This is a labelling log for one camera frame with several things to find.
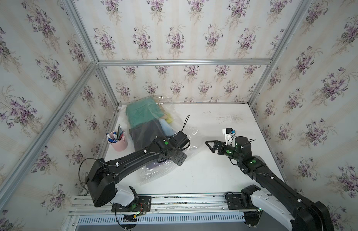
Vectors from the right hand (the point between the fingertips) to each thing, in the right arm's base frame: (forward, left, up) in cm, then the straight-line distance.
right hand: (212, 143), depth 79 cm
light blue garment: (+14, +27, -8) cm, 32 cm away
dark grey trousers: (+7, +42, -5) cm, 43 cm away
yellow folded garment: (+24, +27, -10) cm, 38 cm away
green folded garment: (+28, +47, -5) cm, 54 cm away
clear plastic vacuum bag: (+27, +18, -15) cm, 36 cm away
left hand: (-6, +20, -4) cm, 21 cm away
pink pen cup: (+5, +58, -6) cm, 59 cm away
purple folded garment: (-10, +34, -9) cm, 37 cm away
